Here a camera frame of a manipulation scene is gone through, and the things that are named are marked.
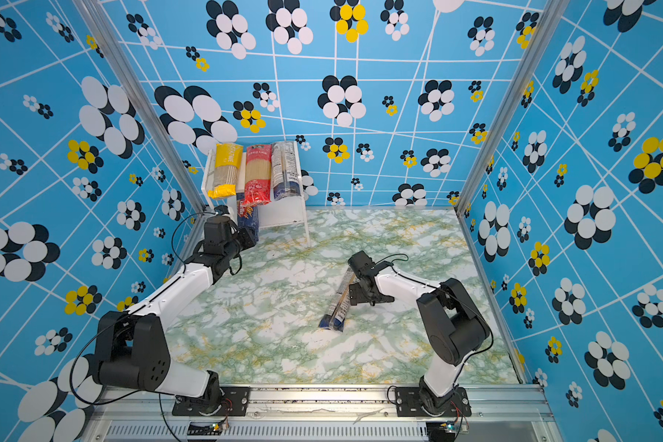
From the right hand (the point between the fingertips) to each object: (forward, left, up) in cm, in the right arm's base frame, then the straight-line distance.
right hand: (370, 296), depth 94 cm
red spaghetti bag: (+22, +35, +35) cm, 54 cm away
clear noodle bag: (-9, +12, +2) cm, 15 cm away
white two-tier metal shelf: (+24, +34, +17) cm, 45 cm away
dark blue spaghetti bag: (+17, +40, +23) cm, 49 cm away
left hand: (+14, +38, +20) cm, 46 cm away
